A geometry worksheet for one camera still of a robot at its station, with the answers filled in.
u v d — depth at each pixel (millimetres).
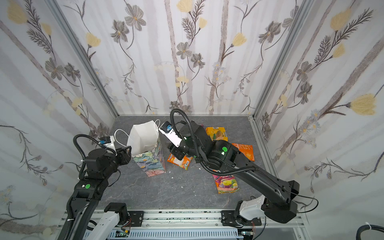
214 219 764
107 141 598
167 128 466
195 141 388
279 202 382
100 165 514
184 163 910
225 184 839
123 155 626
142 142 915
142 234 702
